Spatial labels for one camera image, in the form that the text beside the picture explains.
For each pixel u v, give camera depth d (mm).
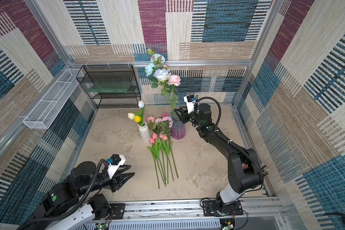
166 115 1076
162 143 956
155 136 965
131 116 759
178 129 949
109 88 940
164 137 985
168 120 1026
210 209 729
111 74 1013
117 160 541
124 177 574
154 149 923
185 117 741
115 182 545
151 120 1030
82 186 479
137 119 727
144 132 896
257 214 737
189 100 715
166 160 912
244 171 448
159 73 701
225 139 559
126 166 646
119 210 745
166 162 899
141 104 810
